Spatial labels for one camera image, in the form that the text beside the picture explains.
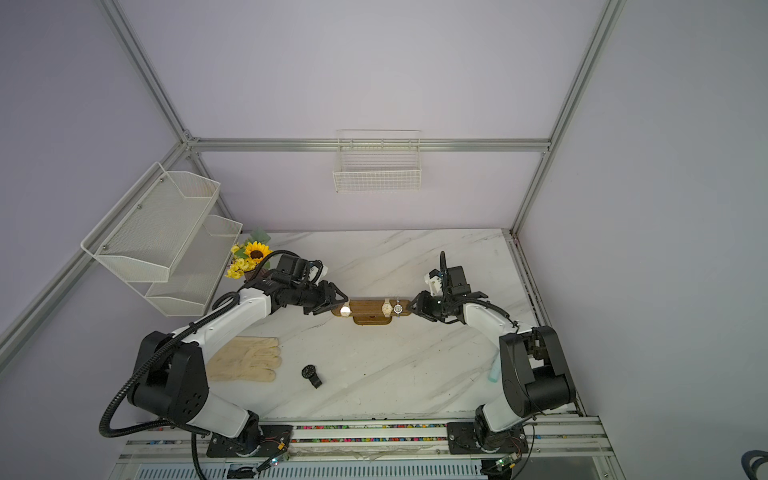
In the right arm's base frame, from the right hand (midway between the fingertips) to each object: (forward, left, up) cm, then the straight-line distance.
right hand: (413, 311), depth 90 cm
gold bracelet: (0, +21, +2) cm, 21 cm away
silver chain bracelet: (0, +5, +2) cm, 5 cm away
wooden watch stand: (-1, +13, +1) cm, 13 cm away
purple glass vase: (+5, +46, +14) cm, 49 cm away
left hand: (-1, +21, +6) cm, 22 cm away
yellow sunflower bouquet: (+9, +46, +18) cm, 51 cm away
